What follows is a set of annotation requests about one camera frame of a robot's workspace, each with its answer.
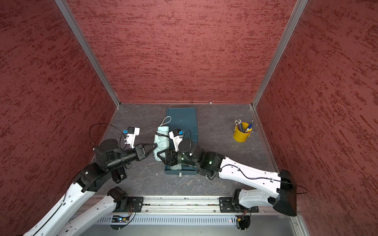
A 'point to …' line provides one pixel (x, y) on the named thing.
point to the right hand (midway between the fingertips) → (161, 157)
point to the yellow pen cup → (241, 136)
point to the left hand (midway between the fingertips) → (156, 149)
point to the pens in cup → (237, 122)
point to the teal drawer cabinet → (183, 118)
